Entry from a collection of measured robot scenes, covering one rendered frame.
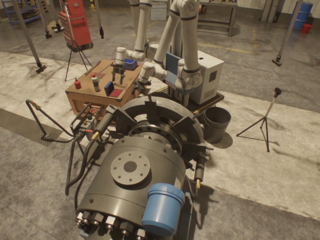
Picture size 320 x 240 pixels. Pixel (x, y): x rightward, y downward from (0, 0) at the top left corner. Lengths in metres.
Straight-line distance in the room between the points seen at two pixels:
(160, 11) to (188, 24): 6.06
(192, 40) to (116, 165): 1.07
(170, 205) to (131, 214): 0.23
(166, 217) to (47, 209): 1.56
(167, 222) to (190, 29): 1.27
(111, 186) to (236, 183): 1.46
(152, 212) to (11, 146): 2.45
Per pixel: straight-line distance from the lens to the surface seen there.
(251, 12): 9.36
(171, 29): 1.64
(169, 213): 0.80
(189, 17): 1.49
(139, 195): 0.99
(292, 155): 2.73
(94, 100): 2.49
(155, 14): 7.54
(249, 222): 2.02
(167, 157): 1.15
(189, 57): 1.61
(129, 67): 2.85
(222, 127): 2.20
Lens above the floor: 1.77
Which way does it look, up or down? 42 degrees down
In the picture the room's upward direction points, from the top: straight up
